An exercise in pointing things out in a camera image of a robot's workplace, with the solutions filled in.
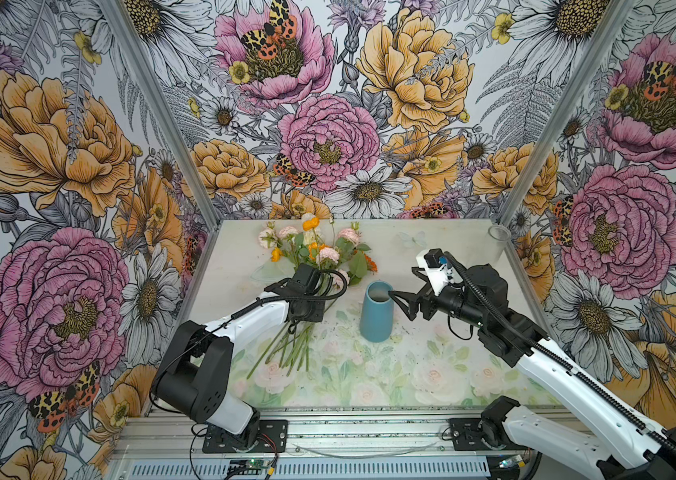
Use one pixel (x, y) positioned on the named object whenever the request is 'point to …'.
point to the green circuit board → (250, 466)
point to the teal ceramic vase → (377, 315)
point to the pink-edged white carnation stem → (268, 239)
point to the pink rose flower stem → (341, 259)
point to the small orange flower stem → (276, 254)
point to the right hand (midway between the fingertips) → (403, 290)
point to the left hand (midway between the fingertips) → (312, 318)
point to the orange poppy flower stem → (310, 225)
